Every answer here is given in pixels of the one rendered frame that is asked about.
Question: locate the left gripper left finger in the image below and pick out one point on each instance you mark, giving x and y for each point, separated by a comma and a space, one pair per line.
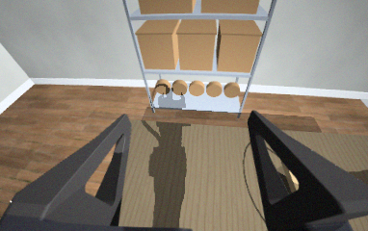
59, 194

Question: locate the pale yellow flat bar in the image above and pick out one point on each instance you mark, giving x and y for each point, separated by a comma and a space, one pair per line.
292, 181

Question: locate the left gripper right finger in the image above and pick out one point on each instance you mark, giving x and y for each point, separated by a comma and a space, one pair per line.
327, 193

